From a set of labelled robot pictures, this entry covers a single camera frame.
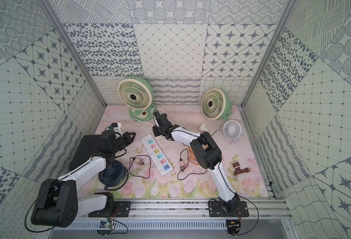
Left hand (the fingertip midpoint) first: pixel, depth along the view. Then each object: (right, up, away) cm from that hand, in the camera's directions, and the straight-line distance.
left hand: (133, 130), depth 87 cm
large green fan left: (0, +24, +7) cm, 25 cm away
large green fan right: (+53, +16, +14) cm, 57 cm away
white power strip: (+14, -15, +4) cm, 21 cm away
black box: (-31, -12, +5) cm, 34 cm away
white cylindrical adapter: (+44, 0, +17) cm, 47 cm away
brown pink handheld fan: (+62, -24, -1) cm, 66 cm away
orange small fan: (+35, -16, 0) cm, 39 cm away
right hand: (+12, 0, +13) cm, 18 cm away
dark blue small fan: (-6, -23, -12) cm, 26 cm away
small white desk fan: (+62, -1, +9) cm, 63 cm away
